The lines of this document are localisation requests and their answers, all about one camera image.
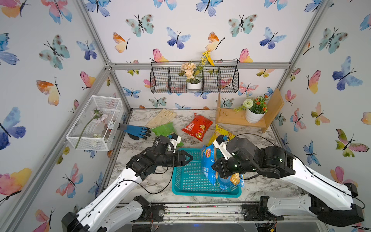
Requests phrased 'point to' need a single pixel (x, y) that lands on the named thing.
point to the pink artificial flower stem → (98, 117)
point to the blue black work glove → (135, 132)
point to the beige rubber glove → (164, 116)
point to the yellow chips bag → (219, 131)
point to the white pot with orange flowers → (255, 108)
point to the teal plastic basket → (190, 180)
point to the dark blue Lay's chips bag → (208, 156)
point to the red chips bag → (198, 127)
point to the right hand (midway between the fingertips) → (213, 167)
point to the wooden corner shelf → (236, 117)
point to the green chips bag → (165, 129)
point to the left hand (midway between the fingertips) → (190, 157)
